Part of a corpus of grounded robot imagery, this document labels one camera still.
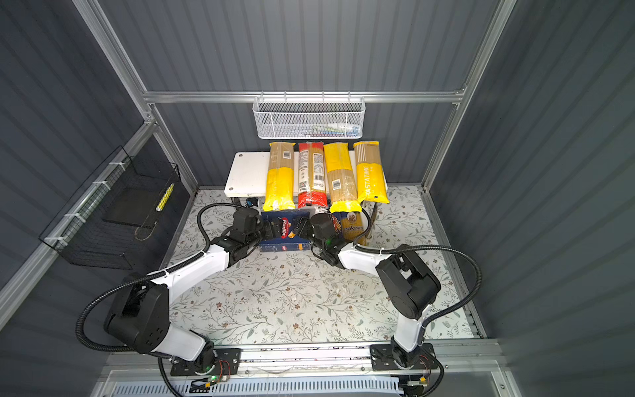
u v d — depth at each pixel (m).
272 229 0.80
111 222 0.73
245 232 0.68
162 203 0.78
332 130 0.94
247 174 0.77
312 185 0.71
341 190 0.69
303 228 0.79
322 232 0.69
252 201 0.79
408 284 0.48
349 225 0.96
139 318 0.44
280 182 0.71
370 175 0.73
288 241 0.87
